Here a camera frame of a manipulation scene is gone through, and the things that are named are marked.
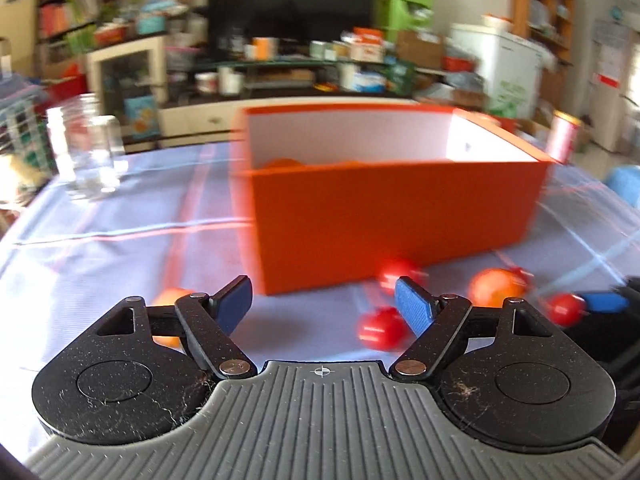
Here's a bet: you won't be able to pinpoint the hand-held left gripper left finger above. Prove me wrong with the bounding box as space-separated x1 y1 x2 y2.
94 275 258 381

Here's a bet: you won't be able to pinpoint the white television stand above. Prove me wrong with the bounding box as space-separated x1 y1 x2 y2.
157 55 426 148

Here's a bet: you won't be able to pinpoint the white glass-door cabinet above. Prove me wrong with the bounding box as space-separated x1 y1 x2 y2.
86 35 168 116

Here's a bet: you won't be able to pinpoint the clear drinking glass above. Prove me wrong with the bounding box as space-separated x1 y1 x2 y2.
90 115 126 192

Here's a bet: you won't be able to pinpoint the red tomato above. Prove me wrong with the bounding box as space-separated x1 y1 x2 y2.
545 292 587 327
377 258 431 295
356 306 408 351

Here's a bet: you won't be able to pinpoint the plastic storage drawers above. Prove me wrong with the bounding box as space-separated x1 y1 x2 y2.
0 77 53 181

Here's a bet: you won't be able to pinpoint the green plastic drawer unit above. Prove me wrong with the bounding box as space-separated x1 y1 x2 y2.
375 0 436 31

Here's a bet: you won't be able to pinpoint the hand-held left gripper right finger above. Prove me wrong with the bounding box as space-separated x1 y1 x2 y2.
388 275 557 382

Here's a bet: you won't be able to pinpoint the light blue cloth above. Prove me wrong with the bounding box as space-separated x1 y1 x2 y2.
602 165 640 206

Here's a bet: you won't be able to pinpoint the blue checked tablecloth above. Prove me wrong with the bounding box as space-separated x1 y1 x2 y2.
0 140 640 461

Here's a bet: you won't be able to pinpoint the white small fridge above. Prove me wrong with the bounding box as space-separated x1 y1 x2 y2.
447 22 548 121

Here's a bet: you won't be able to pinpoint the wall calendar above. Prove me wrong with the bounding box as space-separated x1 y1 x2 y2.
591 17 632 88

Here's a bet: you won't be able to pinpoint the orange canister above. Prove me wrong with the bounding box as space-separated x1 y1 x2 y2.
244 36 278 61

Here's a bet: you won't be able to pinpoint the black flat television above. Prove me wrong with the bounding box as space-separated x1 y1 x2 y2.
207 0 376 56

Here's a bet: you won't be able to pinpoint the blue and white carton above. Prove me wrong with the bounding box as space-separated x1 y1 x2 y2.
352 71 388 93

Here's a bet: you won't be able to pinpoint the clear glass jar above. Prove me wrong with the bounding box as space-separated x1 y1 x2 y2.
46 92 103 201

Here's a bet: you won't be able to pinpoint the brown cardboard box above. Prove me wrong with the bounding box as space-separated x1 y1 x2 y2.
397 30 446 68

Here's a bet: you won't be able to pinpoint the red drink can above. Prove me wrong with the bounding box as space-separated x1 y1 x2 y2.
545 112 583 163

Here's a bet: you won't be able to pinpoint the blue snack packet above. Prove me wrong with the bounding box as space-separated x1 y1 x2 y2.
124 96 162 141

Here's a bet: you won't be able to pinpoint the white and orange carton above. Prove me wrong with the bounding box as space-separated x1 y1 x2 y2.
350 27 386 61

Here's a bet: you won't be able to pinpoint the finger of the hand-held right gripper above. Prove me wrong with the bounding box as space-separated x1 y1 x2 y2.
584 290 632 313

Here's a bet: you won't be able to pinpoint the orange cardboard box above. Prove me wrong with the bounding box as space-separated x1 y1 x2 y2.
232 102 563 297

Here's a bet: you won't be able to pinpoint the bookshelf with books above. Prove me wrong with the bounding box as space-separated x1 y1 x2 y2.
35 0 131 81

